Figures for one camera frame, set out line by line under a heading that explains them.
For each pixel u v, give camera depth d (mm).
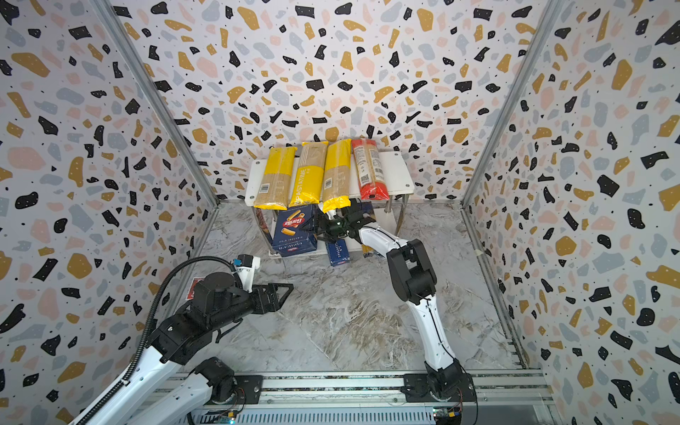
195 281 524
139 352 456
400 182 797
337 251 944
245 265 627
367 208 1057
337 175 765
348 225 832
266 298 627
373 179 761
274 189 734
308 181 764
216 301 518
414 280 608
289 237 908
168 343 479
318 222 856
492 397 745
